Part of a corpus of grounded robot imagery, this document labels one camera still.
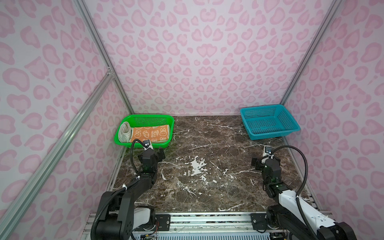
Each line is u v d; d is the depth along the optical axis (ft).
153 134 3.39
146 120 3.85
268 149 2.36
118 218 1.36
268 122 3.83
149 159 2.18
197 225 2.40
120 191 1.52
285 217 1.95
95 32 2.51
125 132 3.17
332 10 2.31
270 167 2.06
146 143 2.48
